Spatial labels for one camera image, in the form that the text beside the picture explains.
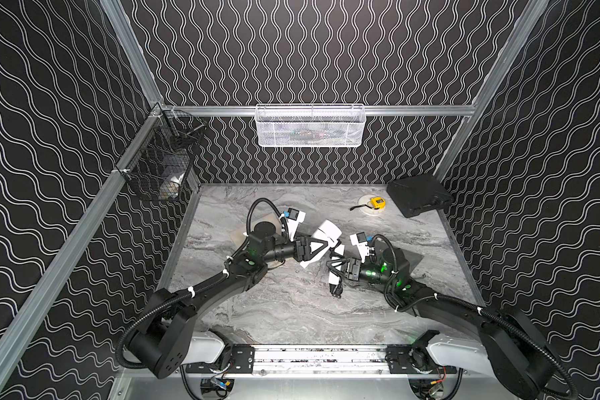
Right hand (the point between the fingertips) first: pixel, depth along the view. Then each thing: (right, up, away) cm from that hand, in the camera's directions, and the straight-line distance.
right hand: (328, 264), depth 75 cm
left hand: (-1, +8, -3) cm, 8 cm away
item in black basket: (-52, +24, +8) cm, 58 cm away
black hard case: (+42, +23, +33) cm, 59 cm away
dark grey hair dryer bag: (+33, -1, +16) cm, 37 cm away
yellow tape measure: (+26, +20, +35) cm, 47 cm away
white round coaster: (+21, +21, +39) cm, 49 cm away
